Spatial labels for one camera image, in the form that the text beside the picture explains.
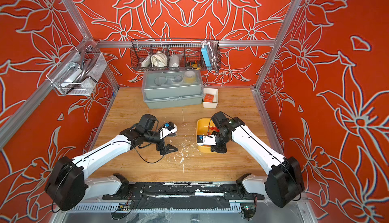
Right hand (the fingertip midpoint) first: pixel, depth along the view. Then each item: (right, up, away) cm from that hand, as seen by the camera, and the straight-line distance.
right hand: (211, 146), depth 78 cm
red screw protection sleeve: (+5, +6, +17) cm, 19 cm away
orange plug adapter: (+2, +26, +28) cm, 38 cm away
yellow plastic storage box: (-4, +7, +17) cm, 19 cm away
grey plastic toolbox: (-23, +32, +15) cm, 42 cm away
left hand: (-19, +3, 0) cm, 19 cm away
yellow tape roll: (-12, +41, +27) cm, 51 cm away
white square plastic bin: (+6, +31, +36) cm, 48 cm away
